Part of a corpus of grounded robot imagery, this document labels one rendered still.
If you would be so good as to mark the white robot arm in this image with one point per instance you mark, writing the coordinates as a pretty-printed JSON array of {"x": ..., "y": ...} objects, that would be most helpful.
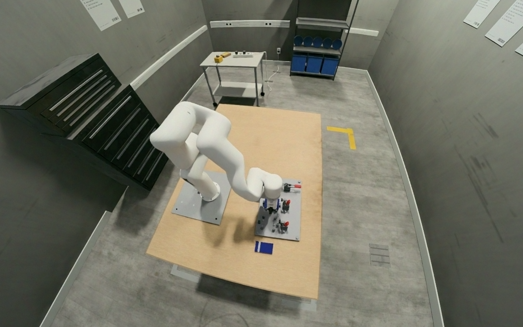
[{"x": 190, "y": 153}]

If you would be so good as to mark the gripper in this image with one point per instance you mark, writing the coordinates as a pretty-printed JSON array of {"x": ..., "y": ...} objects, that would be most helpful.
[{"x": 271, "y": 206}]

